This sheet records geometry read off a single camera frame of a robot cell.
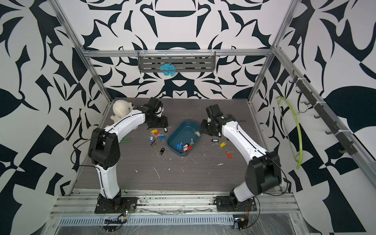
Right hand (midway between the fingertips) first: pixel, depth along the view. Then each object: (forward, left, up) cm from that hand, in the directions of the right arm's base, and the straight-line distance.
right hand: (202, 127), depth 85 cm
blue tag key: (+3, +26, -17) cm, 31 cm away
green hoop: (-23, -40, +8) cm, 47 cm away
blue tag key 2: (+1, +32, -15) cm, 36 cm away
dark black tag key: (-7, +25, -16) cm, 30 cm away
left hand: (+8, +24, -5) cm, 25 cm away
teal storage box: (+3, +11, -16) cm, 20 cm away
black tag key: (0, -9, -16) cm, 18 cm away
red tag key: (-10, -17, -17) cm, 26 cm away
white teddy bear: (+11, +48, +5) cm, 50 cm away
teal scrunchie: (+32, +20, +19) cm, 42 cm away
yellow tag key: (-3, -14, -16) cm, 22 cm away
